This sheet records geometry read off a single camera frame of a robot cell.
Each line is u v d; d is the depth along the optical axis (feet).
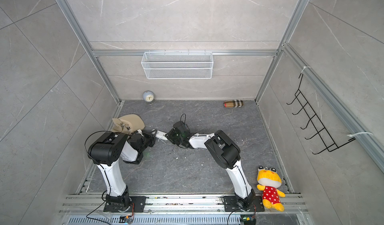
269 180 2.45
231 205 2.40
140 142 2.62
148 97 3.75
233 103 3.75
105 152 1.71
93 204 2.46
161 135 3.13
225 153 1.79
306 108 2.39
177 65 3.30
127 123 3.40
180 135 2.54
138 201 2.41
